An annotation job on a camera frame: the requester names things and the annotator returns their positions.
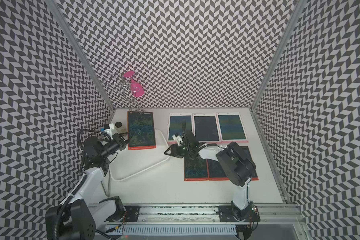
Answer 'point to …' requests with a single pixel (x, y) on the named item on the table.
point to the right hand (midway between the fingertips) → (167, 156)
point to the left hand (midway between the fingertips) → (134, 133)
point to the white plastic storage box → (128, 164)
